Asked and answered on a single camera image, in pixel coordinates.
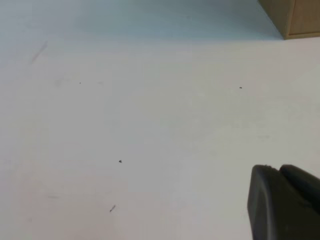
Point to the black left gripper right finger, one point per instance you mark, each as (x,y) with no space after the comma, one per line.
(305,183)

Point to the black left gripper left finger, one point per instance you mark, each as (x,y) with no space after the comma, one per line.
(277,211)

